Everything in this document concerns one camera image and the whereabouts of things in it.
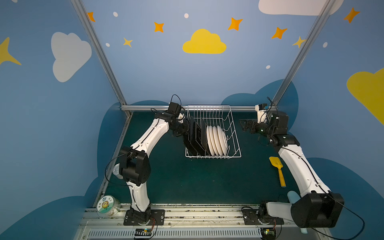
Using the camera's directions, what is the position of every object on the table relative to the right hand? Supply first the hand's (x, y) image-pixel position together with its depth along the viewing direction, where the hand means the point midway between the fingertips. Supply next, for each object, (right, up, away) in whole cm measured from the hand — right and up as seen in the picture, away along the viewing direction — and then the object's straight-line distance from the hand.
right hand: (247, 118), depth 79 cm
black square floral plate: (-33, -12, +3) cm, 36 cm away
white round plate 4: (-12, -12, +9) cm, 19 cm away
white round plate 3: (-15, -13, +7) cm, 21 cm away
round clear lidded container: (-70, -42, -9) cm, 82 cm away
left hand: (-32, -7, +9) cm, 34 cm away
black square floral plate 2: (-29, -15, +3) cm, 33 cm away
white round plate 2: (-18, -12, +7) cm, 23 cm away
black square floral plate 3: (-27, -12, +6) cm, 30 cm away
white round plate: (-20, -13, +7) cm, 25 cm away
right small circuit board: (+8, -58, -6) cm, 59 cm away
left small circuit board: (-54, -58, -6) cm, 79 cm away
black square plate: (-23, -12, +5) cm, 27 cm away
